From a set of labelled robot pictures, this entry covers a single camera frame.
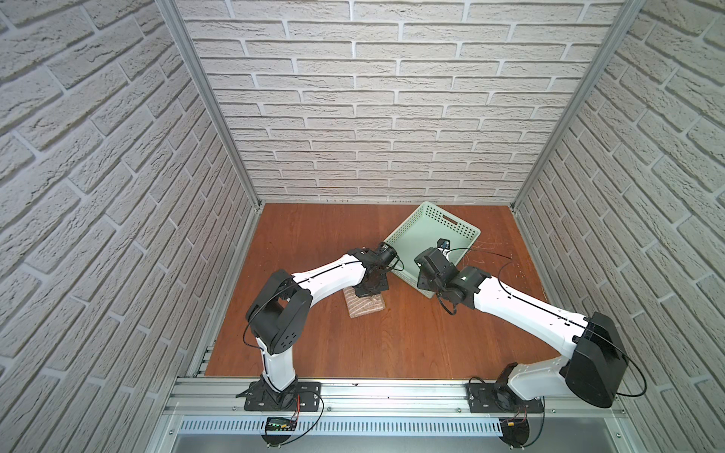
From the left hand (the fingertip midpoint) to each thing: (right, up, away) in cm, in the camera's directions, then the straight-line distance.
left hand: (377, 281), depth 90 cm
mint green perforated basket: (+19, +16, +23) cm, 33 cm away
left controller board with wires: (-27, -34, -18) cm, 47 cm away
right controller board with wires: (+35, -34, -20) cm, 53 cm away
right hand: (+12, +3, -8) cm, 15 cm away
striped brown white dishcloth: (-5, -7, -3) cm, 10 cm away
